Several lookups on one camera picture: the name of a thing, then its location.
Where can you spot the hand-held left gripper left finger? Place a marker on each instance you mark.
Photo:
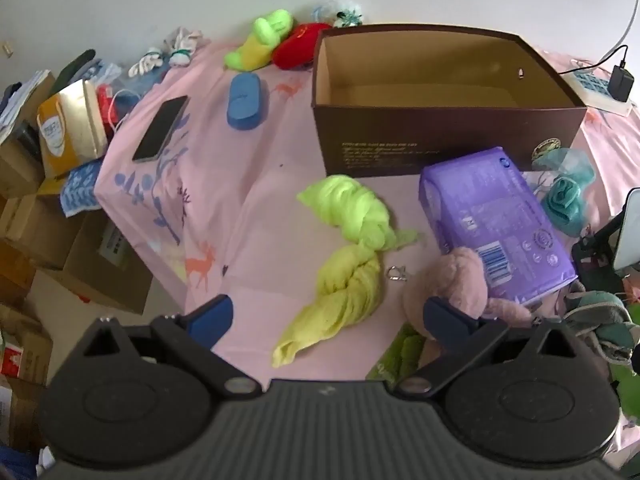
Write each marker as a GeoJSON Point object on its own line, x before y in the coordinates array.
{"type": "Point", "coordinates": [212, 317]}

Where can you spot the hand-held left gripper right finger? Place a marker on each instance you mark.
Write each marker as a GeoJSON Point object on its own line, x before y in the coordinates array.
{"type": "Point", "coordinates": [442, 322]}

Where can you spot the pink plush toy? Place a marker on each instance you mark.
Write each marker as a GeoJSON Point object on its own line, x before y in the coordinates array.
{"type": "Point", "coordinates": [460, 280]}

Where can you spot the green knit towel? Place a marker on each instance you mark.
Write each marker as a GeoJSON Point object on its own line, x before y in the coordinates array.
{"type": "Point", "coordinates": [400, 355]}

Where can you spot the yellow-green knotted scarf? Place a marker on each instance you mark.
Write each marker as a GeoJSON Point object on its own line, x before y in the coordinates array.
{"type": "Point", "coordinates": [345, 280]}

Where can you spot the grey green fabric slippers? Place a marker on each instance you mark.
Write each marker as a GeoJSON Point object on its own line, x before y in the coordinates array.
{"type": "Point", "coordinates": [600, 320]}

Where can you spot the teal mesh cloth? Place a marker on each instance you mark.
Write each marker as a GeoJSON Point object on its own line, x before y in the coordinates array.
{"type": "Point", "coordinates": [565, 200]}

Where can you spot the brown cardboard box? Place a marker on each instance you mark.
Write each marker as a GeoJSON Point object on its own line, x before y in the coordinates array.
{"type": "Point", "coordinates": [450, 130]}

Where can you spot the bright green cloth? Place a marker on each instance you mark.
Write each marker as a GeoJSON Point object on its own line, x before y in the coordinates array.
{"type": "Point", "coordinates": [630, 385]}

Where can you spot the metal keyring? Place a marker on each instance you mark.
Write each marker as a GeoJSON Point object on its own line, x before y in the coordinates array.
{"type": "Point", "coordinates": [397, 272]}

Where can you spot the purple plastic packet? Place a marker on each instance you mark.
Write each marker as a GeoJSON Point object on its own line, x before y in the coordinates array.
{"type": "Point", "coordinates": [490, 210]}

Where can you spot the printed pink bedsheet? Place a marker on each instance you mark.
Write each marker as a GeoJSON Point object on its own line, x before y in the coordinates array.
{"type": "Point", "coordinates": [260, 200]}

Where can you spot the large brown carton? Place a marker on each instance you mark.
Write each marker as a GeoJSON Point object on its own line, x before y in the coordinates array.
{"type": "Point", "coordinates": [85, 255]}

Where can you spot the blue patterned cloth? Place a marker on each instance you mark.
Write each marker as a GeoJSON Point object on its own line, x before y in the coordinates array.
{"type": "Point", "coordinates": [80, 190]}

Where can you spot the black smartphone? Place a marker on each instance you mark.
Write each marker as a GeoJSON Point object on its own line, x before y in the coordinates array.
{"type": "Point", "coordinates": [160, 127]}

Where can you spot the blue glasses case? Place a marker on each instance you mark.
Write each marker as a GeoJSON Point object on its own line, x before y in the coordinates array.
{"type": "Point", "coordinates": [244, 102]}

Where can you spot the red packet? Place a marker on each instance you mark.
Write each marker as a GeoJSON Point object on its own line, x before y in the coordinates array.
{"type": "Point", "coordinates": [105, 105]}

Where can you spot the small brown carton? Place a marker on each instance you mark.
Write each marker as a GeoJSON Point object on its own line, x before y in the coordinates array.
{"type": "Point", "coordinates": [20, 170]}

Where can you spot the white tied glove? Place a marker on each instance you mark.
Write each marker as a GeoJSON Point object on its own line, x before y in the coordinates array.
{"type": "Point", "coordinates": [147, 62]}

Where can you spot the white rolled socks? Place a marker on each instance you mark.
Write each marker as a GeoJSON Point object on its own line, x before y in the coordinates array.
{"type": "Point", "coordinates": [182, 47]}

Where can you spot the white power strip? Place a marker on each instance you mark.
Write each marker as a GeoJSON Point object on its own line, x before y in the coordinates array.
{"type": "Point", "coordinates": [590, 85]}

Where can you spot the green yellow plush toy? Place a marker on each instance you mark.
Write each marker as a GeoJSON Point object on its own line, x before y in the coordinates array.
{"type": "Point", "coordinates": [257, 40]}

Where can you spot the red plush toy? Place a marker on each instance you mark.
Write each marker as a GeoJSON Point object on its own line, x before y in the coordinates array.
{"type": "Point", "coordinates": [297, 47]}

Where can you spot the dark green object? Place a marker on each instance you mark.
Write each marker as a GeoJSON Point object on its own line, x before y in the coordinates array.
{"type": "Point", "coordinates": [75, 65]}

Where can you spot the stack of papers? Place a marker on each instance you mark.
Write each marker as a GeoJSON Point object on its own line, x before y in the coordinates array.
{"type": "Point", "coordinates": [25, 97]}

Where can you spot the black charger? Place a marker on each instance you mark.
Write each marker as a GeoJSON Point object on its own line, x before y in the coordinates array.
{"type": "Point", "coordinates": [621, 82]}

